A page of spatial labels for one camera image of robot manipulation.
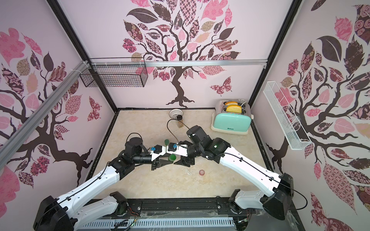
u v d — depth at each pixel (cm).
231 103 97
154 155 61
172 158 67
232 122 97
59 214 38
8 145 50
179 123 105
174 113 114
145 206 75
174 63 93
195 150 57
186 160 58
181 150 57
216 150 49
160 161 63
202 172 86
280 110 83
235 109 94
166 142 98
